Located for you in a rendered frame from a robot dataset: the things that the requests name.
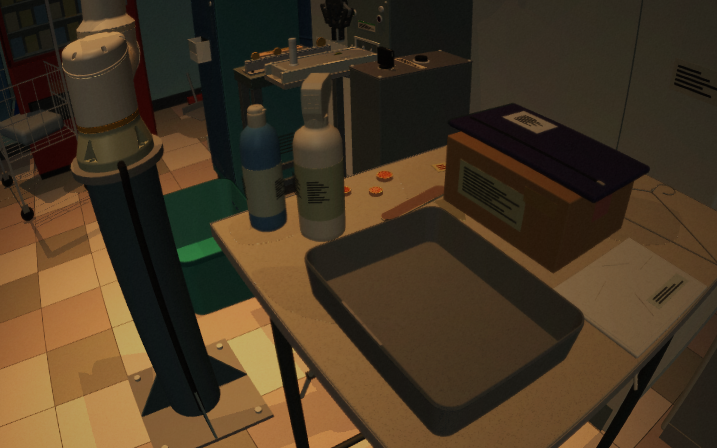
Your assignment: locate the brown cardboard box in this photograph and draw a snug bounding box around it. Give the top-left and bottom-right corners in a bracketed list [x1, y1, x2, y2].
[443, 131, 635, 274]

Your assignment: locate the white wall sign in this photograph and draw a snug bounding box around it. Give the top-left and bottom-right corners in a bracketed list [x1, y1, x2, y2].
[670, 60, 717, 104]

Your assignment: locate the white paper sheet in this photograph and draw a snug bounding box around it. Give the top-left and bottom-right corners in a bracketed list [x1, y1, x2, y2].
[553, 236, 708, 358]

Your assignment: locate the red vending machine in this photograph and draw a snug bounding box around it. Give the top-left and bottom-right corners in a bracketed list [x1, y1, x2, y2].
[0, 0, 158, 177]

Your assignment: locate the brown flat strip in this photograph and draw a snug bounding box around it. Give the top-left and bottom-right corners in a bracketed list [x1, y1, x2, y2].
[380, 184, 446, 223]

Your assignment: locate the dark grey control box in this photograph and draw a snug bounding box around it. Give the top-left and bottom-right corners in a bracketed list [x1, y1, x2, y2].
[349, 49, 473, 176]

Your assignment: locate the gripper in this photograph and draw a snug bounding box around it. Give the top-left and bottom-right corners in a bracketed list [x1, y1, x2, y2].
[321, 0, 356, 42]

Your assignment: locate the white spray bottle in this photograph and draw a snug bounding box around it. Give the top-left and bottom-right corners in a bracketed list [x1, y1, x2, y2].
[291, 72, 347, 243]

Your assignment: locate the grey coin machine body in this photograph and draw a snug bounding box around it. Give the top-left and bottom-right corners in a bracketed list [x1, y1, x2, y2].
[309, 0, 474, 63]

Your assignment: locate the grey coin slide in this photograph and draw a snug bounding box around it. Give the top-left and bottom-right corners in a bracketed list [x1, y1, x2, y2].
[264, 47, 379, 88]

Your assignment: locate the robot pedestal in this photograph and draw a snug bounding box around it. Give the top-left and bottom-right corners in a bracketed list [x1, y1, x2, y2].
[70, 162, 274, 448]

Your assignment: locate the grey token rack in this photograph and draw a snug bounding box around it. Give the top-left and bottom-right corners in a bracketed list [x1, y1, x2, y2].
[242, 49, 297, 78]

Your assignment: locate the teal cabinet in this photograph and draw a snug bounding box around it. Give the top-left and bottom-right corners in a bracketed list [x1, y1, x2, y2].
[191, 0, 313, 188]

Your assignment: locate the small white wall box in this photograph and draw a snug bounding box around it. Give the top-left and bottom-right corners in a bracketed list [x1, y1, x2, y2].
[188, 35, 212, 65]

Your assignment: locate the white wire laundry cart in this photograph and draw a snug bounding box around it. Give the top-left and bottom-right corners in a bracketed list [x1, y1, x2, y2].
[0, 0, 79, 223]

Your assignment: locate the dark purple folder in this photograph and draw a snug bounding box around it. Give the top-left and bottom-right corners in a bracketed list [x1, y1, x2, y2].
[447, 103, 651, 204]

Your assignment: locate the grey plastic tray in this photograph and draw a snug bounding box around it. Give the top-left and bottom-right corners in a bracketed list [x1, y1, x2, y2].
[305, 205, 586, 438]

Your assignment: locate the blue and white bottle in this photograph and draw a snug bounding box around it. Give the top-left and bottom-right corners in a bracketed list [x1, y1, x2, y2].
[239, 103, 288, 233]

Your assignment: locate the green plastic bin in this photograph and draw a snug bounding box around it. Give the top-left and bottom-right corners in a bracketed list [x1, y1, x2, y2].
[163, 178, 255, 316]

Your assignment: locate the beige table with black legs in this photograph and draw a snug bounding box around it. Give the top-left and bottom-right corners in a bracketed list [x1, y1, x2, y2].
[210, 144, 717, 448]

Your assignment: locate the thin wire hanger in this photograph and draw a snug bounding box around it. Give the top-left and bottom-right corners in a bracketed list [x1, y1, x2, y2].
[631, 178, 717, 270]

